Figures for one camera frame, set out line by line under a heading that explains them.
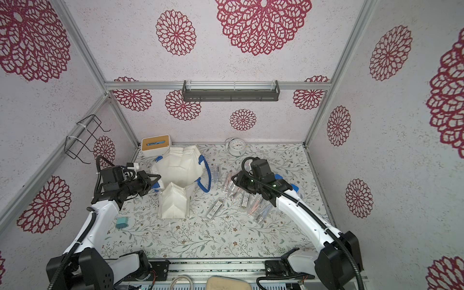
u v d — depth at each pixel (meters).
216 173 1.05
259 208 0.92
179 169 1.05
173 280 0.71
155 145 1.15
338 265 0.39
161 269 0.74
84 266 0.39
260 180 0.59
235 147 1.14
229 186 0.78
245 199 0.93
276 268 0.74
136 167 0.76
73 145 0.72
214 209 0.90
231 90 0.92
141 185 0.70
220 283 0.68
